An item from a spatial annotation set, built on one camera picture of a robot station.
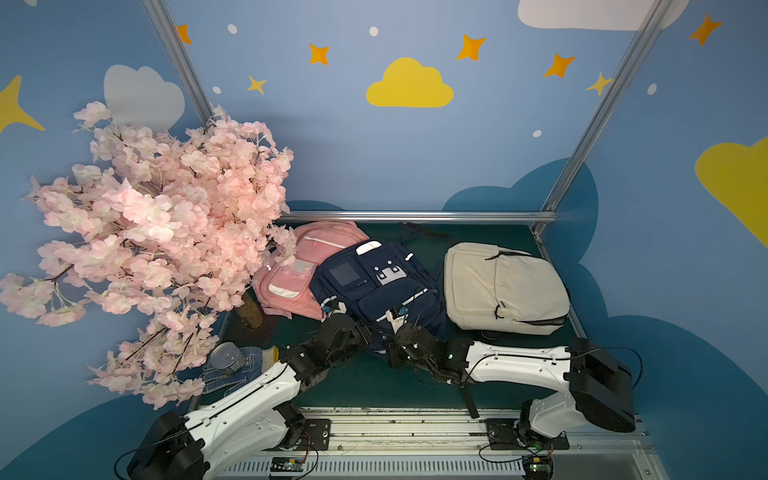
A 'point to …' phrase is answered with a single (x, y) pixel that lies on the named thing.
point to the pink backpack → (285, 288)
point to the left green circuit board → (287, 464)
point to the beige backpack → (496, 289)
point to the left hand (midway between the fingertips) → (374, 325)
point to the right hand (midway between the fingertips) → (385, 341)
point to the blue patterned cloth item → (219, 382)
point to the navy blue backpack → (363, 280)
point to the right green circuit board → (537, 467)
